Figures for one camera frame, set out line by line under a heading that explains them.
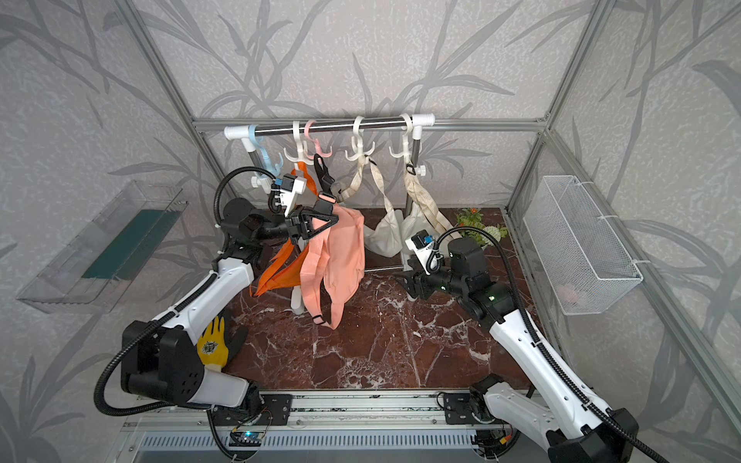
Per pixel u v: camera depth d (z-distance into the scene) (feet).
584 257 2.03
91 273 2.07
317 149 2.28
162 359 1.37
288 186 1.97
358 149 2.35
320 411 2.46
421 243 1.93
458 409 2.40
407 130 2.17
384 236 2.99
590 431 1.22
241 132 2.02
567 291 2.38
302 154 2.31
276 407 2.43
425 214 2.76
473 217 3.08
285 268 2.76
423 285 1.97
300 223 2.01
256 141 2.07
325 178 2.38
